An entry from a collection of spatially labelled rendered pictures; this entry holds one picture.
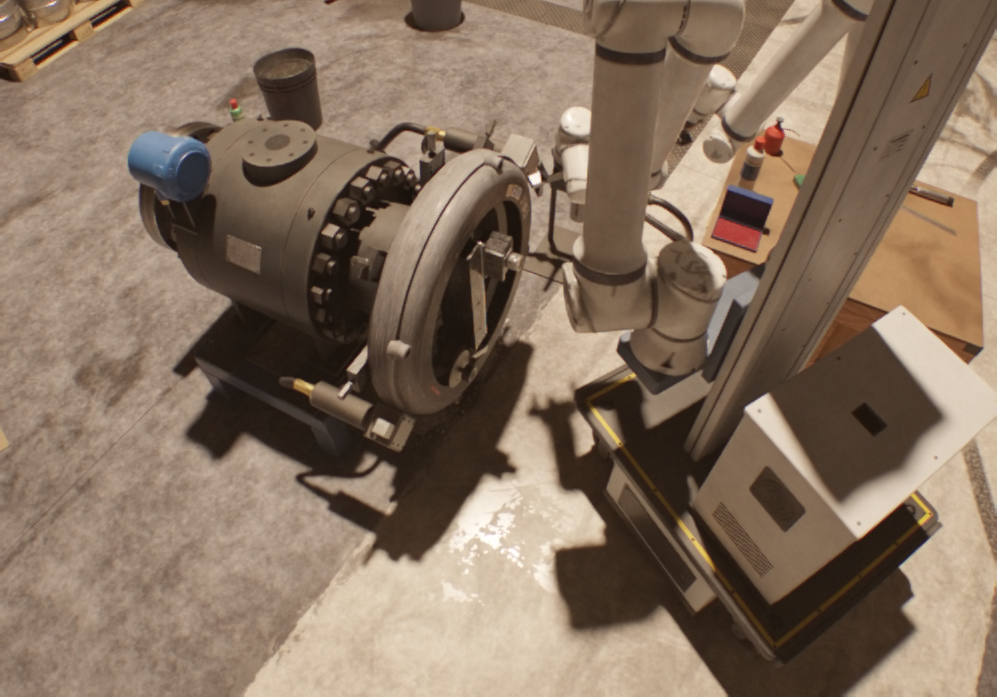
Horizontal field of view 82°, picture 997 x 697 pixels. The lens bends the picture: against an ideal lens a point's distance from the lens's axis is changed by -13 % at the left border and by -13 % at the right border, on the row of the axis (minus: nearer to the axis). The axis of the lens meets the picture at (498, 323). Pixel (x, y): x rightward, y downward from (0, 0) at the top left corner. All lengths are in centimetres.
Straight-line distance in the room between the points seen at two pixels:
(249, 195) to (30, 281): 175
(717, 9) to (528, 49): 311
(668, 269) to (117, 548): 190
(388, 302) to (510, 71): 262
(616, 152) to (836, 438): 73
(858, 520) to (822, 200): 61
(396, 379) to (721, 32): 104
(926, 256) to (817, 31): 125
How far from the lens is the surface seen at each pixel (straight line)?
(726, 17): 113
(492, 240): 167
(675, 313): 139
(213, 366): 229
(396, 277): 148
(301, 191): 178
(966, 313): 248
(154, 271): 309
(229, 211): 189
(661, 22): 109
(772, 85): 163
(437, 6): 430
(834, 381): 153
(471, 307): 173
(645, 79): 111
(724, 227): 232
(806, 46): 157
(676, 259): 139
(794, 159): 276
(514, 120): 351
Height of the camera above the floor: 197
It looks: 52 degrees down
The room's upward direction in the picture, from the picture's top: straight up
